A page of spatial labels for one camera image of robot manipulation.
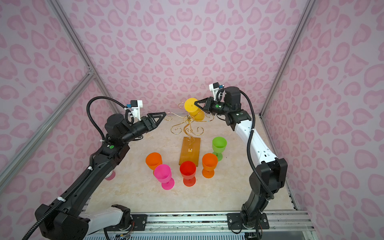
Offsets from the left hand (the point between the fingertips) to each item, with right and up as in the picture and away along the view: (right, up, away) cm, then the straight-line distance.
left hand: (163, 113), depth 65 cm
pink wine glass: (-4, -31, +15) cm, 35 cm away
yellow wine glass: (+14, +2, +13) cm, 19 cm away
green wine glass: (+28, -17, +28) cm, 43 cm away
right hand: (+14, +6, +6) cm, 16 cm away
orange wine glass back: (+21, -25, +17) cm, 37 cm away
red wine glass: (+10, -29, +13) cm, 33 cm away
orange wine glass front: (-9, -23, +14) cm, 29 cm away
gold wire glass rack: (+9, -19, +39) cm, 44 cm away
